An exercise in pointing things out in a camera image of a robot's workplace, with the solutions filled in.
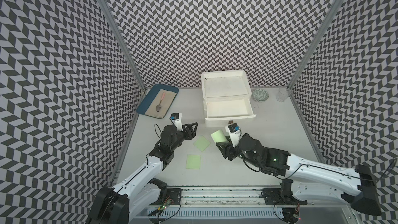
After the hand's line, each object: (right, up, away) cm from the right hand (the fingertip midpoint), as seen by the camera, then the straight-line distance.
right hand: (222, 144), depth 71 cm
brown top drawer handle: (+5, +9, +6) cm, 12 cm away
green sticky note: (-1, +4, -1) cm, 4 cm away
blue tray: (-51, +17, +38) cm, 66 cm away
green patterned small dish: (+32, +24, +41) cm, 57 cm away
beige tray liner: (-36, +18, +38) cm, 56 cm away
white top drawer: (+5, +15, +16) cm, 22 cm away
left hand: (-14, +7, +11) cm, 19 cm away
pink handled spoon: (-40, +15, +34) cm, 55 cm away
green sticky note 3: (-15, -14, +13) cm, 24 cm away
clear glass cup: (+49, +26, +40) cm, 68 cm away
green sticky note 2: (-10, -5, +19) cm, 22 cm away
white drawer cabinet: (+4, +29, +17) cm, 34 cm away
